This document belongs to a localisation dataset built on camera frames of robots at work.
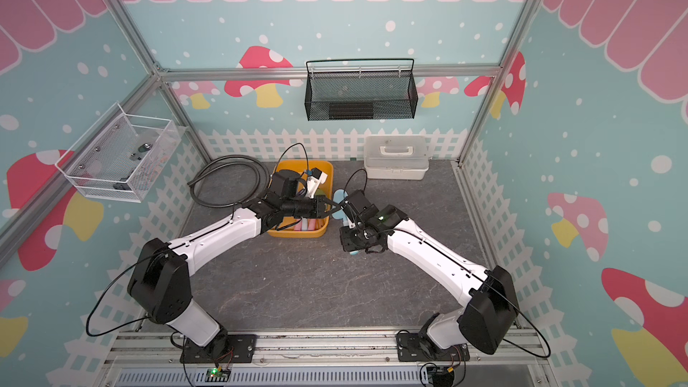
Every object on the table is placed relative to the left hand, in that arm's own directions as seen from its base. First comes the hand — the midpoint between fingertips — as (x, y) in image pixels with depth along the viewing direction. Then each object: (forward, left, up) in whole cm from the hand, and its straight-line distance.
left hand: (339, 211), depth 80 cm
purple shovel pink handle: (-5, +12, 0) cm, 13 cm away
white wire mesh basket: (+10, +64, +12) cm, 65 cm away
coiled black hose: (+32, +36, -20) cm, 52 cm away
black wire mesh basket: (+42, -6, +16) cm, 45 cm away
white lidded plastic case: (+33, -21, -9) cm, 40 cm away
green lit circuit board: (-40, +32, -22) cm, 56 cm away
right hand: (-8, -3, -4) cm, 9 cm away
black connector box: (-39, -30, -23) cm, 54 cm away
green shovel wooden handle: (+2, +5, +7) cm, 9 cm away
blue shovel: (+5, +11, -16) cm, 21 cm away
